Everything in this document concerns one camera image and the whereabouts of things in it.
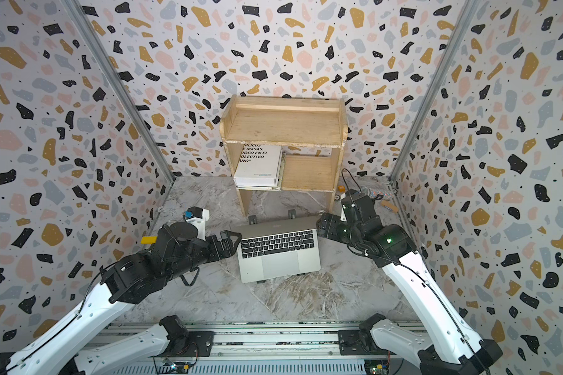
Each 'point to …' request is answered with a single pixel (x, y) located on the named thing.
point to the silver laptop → (277, 249)
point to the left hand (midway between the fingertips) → (234, 239)
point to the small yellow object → (341, 188)
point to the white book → (259, 167)
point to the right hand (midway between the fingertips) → (325, 226)
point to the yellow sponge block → (148, 240)
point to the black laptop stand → (252, 219)
